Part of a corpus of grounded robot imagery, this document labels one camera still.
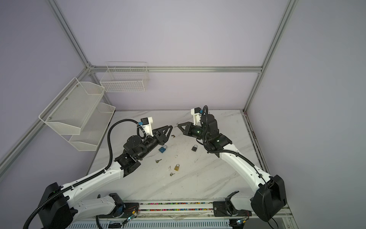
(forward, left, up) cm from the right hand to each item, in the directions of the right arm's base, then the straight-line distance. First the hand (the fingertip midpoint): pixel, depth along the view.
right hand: (177, 125), depth 71 cm
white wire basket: (+40, +38, +4) cm, 55 cm away
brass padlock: (-9, +2, -31) cm, 32 cm away
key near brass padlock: (-13, +5, -31) cm, 34 cm away
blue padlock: (+3, +12, -29) cm, 32 cm away
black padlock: (+5, -9, -31) cm, 33 cm away
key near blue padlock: (-5, +15, -31) cm, 35 cm away
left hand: (-2, +3, +1) cm, 4 cm away
